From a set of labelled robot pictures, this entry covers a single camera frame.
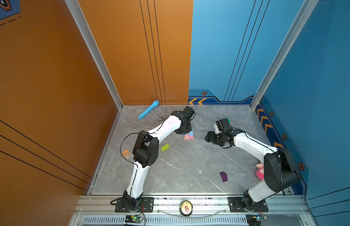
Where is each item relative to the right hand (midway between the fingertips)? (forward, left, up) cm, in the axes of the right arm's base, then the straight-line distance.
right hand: (207, 139), depth 91 cm
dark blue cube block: (+5, +14, -2) cm, 15 cm away
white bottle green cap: (+22, -21, -8) cm, 32 cm away
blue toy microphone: (+39, +40, -4) cm, 55 cm away
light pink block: (+5, +13, -4) cm, 15 cm away
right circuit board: (-41, -22, -8) cm, 47 cm away
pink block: (+4, +10, -5) cm, 12 cm away
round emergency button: (-39, +15, +3) cm, 42 cm away
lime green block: (-2, +28, -6) cm, 29 cm away
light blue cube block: (+6, +10, -2) cm, 12 cm away
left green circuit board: (-42, +42, -9) cm, 60 cm away
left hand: (+7, +13, +1) cm, 15 cm away
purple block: (-21, -8, -8) cm, 24 cm away
